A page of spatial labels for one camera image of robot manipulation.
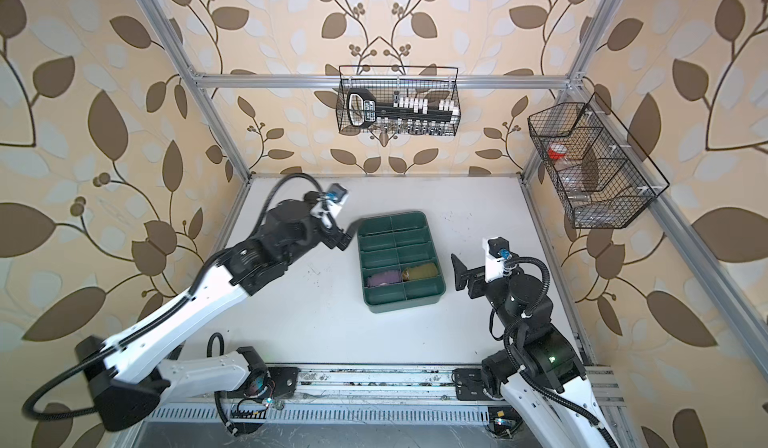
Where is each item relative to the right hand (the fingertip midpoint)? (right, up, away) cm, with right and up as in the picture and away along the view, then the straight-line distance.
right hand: (475, 255), depth 67 cm
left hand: (-30, +12, +1) cm, 32 cm away
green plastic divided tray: (-17, -6, +23) cm, 29 cm away
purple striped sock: (-22, -11, +22) cm, 32 cm away
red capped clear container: (+26, +26, +14) cm, 39 cm away
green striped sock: (-11, -8, +20) cm, 24 cm away
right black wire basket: (+33, +18, +6) cm, 38 cm away
